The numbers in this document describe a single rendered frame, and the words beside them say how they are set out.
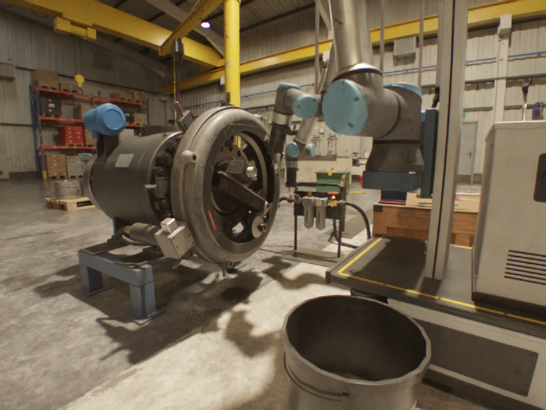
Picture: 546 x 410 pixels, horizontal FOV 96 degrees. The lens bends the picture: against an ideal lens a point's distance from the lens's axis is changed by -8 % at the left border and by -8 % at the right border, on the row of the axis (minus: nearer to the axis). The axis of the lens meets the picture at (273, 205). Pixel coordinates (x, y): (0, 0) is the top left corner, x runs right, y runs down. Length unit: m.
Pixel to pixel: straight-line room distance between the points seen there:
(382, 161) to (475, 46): 11.49
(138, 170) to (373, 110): 1.07
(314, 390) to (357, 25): 0.91
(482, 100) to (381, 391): 11.55
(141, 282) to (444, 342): 1.20
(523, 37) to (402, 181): 11.71
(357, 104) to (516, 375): 0.85
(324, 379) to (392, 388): 0.11
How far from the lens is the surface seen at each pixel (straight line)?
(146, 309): 1.45
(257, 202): 1.34
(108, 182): 1.63
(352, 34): 0.91
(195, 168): 1.04
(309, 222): 2.02
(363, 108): 0.78
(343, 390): 0.55
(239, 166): 1.14
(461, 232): 1.76
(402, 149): 0.92
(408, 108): 0.93
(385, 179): 0.91
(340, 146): 7.84
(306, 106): 1.07
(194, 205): 1.04
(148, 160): 1.39
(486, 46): 12.32
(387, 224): 1.74
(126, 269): 1.42
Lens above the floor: 0.73
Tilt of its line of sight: 9 degrees down
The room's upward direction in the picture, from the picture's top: straight up
